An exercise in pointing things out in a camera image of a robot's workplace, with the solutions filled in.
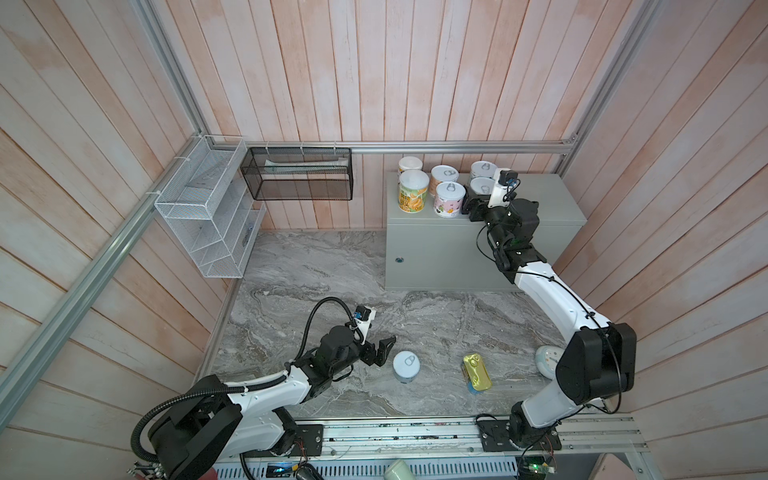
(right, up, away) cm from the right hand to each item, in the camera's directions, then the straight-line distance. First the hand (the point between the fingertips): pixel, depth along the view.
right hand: (478, 184), depth 78 cm
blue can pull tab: (-19, -49, +3) cm, 53 cm away
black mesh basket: (-51, +6, +12) cm, 53 cm away
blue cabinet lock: (-20, -20, +13) cm, 31 cm away
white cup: (-22, -66, -14) cm, 71 cm away
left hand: (-25, -42, +4) cm, 49 cm away
